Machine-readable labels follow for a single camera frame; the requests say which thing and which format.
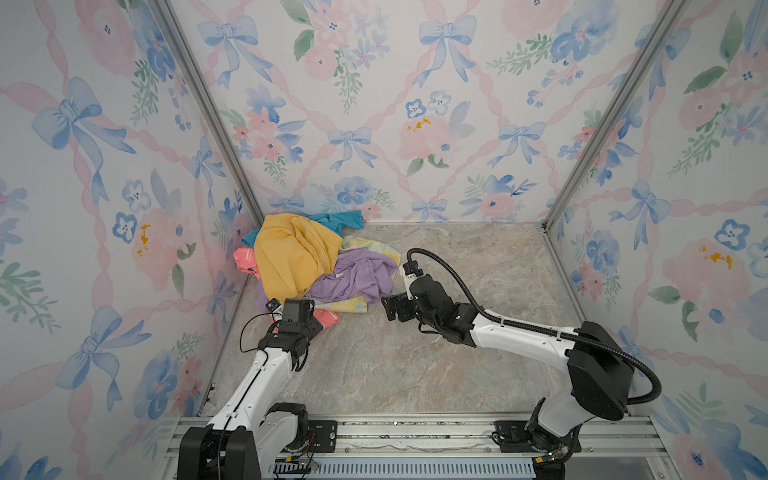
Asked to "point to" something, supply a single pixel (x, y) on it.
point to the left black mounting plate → (322, 436)
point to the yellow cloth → (291, 253)
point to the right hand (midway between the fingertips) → (394, 292)
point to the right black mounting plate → (511, 436)
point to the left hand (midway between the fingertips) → (306, 322)
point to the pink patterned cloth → (246, 261)
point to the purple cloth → (356, 272)
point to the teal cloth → (333, 221)
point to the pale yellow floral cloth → (357, 304)
